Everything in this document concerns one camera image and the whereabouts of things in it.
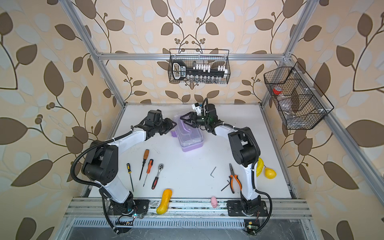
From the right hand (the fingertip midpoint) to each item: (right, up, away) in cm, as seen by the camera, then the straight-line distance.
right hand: (182, 121), depth 89 cm
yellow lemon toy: (+50, -29, -6) cm, 58 cm away
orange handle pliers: (+28, -32, -6) cm, 43 cm away
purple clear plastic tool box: (+4, -10, +3) cm, 11 cm away
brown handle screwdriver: (-23, -22, +3) cm, 32 cm away
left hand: (-3, -1, +2) cm, 4 cm away
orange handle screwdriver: (-19, -29, -2) cm, 35 cm away
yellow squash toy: (-6, -38, -15) cm, 41 cm away
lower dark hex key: (+27, -34, -7) cm, 44 cm away
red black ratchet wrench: (-12, -27, -2) cm, 29 cm away
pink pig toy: (+18, -41, -13) cm, 47 cm away
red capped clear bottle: (+53, +17, -8) cm, 56 cm away
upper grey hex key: (+18, -30, -2) cm, 35 cm away
